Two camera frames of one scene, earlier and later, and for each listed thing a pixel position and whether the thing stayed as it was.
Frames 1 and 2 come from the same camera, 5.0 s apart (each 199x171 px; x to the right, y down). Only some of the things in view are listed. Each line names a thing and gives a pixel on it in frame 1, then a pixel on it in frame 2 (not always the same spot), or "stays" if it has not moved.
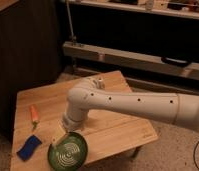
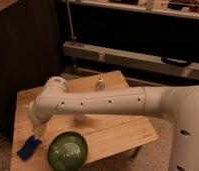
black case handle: (179, 62) stays
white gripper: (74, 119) to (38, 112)
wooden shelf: (188, 8) stays
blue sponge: (27, 150) stays
